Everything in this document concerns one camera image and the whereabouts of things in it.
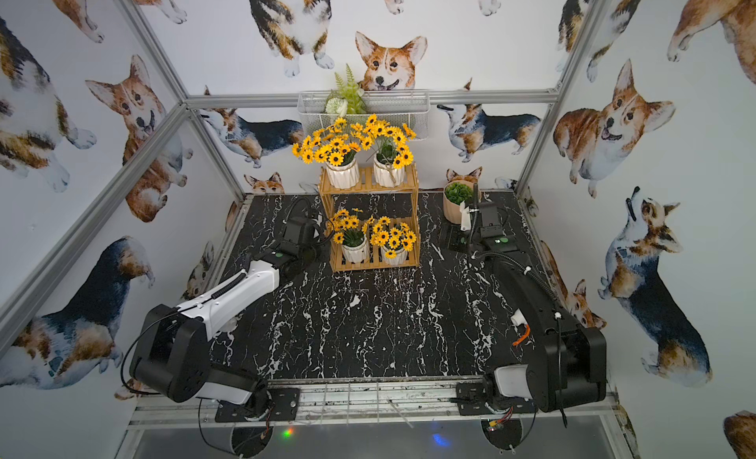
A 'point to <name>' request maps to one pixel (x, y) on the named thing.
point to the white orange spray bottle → (519, 319)
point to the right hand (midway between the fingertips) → (445, 232)
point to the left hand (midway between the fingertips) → (329, 237)
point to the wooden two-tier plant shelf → (400, 204)
